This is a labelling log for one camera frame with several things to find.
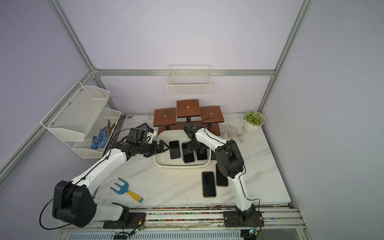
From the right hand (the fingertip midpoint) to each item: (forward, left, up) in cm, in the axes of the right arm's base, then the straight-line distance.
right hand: (200, 150), depth 97 cm
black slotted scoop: (+22, +42, 0) cm, 47 cm away
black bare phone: (-3, +8, 0) cm, 8 cm away
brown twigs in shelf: (+10, +58, +13) cm, 60 cm away
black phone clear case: (+1, +17, 0) cm, 17 cm away
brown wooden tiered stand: (+17, +8, +20) cm, 27 cm away
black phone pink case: (-20, -12, -2) cm, 23 cm away
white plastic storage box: (-5, +24, -2) cm, 25 cm away
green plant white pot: (+15, -36, +11) cm, 40 cm away
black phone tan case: (-24, -5, -3) cm, 24 cm away
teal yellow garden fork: (-24, +44, -2) cm, 50 cm away
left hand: (-8, +21, +13) cm, 26 cm away
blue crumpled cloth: (0, +60, +12) cm, 62 cm away
